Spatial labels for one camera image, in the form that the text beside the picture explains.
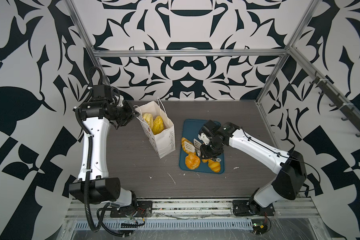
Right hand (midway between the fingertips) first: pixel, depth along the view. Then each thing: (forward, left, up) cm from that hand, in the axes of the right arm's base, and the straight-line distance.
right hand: (204, 155), depth 78 cm
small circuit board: (-29, -24, -15) cm, 41 cm away
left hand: (+13, +31, +21) cm, 40 cm away
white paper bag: (+5, +21, +6) cm, 22 cm away
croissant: (+17, +24, +4) cm, 30 cm away
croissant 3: (+2, -2, -10) cm, 11 cm away
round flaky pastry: (+1, +5, -9) cm, 10 cm away
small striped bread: (+15, +29, +12) cm, 35 cm away
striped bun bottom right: (-2, -7, -10) cm, 12 cm away
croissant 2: (+15, +11, -10) cm, 21 cm away
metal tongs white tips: (+6, +7, -3) cm, 10 cm away
